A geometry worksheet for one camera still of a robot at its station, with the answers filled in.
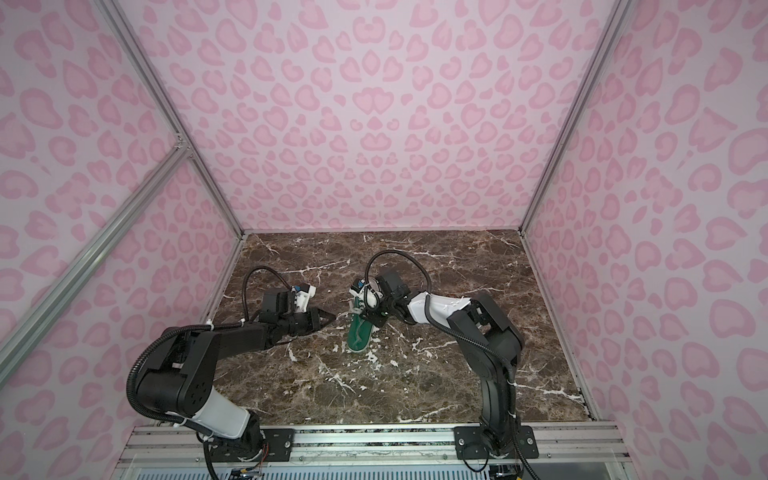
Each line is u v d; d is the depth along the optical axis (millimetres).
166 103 838
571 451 729
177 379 455
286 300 786
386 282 753
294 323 795
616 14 693
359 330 899
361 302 952
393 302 735
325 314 881
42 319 544
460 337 476
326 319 884
